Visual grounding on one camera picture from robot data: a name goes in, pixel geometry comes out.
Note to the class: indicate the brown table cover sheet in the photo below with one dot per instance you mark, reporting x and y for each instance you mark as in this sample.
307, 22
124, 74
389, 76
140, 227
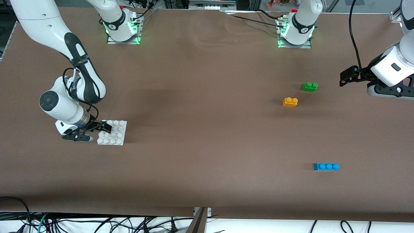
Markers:
194, 178

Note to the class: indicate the grey metal rail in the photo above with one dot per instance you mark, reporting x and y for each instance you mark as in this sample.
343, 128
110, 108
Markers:
212, 4

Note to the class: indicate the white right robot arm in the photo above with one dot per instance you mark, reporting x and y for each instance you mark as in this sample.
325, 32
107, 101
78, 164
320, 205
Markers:
42, 19

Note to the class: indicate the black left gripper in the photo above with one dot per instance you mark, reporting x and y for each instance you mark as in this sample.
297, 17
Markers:
364, 73

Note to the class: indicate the green two-stud block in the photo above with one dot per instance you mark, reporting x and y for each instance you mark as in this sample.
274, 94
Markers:
310, 87

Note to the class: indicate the dark table strut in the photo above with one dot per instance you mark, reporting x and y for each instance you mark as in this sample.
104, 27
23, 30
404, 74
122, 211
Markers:
198, 223

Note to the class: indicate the yellow two-stud block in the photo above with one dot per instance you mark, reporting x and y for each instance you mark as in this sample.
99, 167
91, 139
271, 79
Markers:
290, 103

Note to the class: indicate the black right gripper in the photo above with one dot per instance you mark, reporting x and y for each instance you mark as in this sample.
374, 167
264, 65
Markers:
94, 125

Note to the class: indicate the blue three-stud block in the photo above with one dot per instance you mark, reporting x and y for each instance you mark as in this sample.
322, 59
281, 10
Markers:
326, 167

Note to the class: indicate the orange background item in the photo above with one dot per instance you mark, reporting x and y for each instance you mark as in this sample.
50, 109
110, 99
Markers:
278, 3

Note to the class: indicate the aluminium frame bracket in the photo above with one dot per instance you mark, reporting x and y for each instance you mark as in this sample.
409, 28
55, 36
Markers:
396, 17

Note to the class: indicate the small metal table bracket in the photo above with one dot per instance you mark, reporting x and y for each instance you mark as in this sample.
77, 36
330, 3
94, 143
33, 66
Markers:
208, 211

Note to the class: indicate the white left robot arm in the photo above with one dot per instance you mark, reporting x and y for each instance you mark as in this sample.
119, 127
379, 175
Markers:
304, 19

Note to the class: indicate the white studded base plate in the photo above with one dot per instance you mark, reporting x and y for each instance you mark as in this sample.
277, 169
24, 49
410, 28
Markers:
118, 138

